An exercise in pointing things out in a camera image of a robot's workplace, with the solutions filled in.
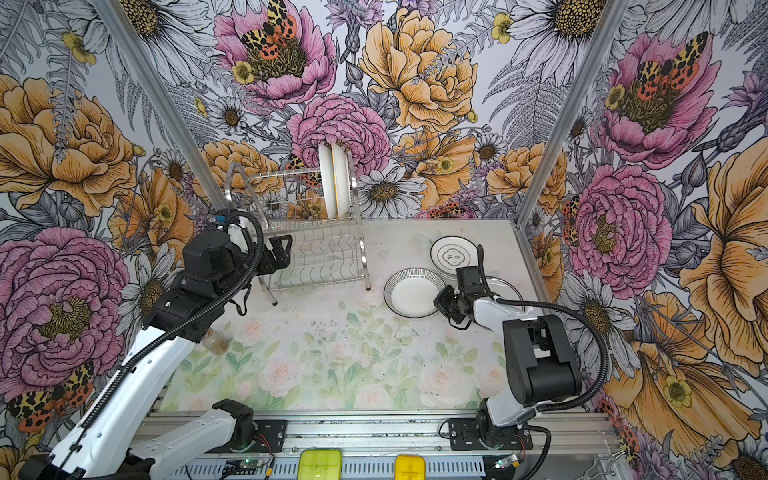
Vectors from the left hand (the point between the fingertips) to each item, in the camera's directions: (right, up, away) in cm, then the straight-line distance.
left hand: (275, 252), depth 70 cm
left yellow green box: (+11, -48, -1) cm, 49 cm away
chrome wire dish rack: (+3, 0, +36) cm, 36 cm away
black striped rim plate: (+33, -14, +32) cm, 48 cm away
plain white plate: (+66, -10, +30) cm, 73 cm away
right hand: (+40, -18, +23) cm, 49 cm away
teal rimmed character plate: (+49, -1, +41) cm, 63 cm away
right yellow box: (+31, -50, 0) cm, 59 cm away
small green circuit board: (-6, -49, +1) cm, 50 cm away
